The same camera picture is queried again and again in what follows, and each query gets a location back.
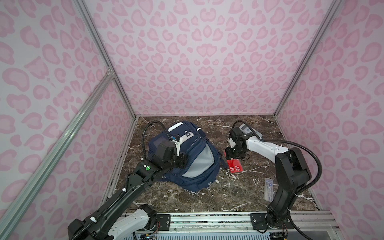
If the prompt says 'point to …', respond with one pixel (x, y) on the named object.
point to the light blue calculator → (245, 129)
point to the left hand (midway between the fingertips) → (189, 156)
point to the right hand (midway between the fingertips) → (231, 156)
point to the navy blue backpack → (204, 162)
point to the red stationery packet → (235, 165)
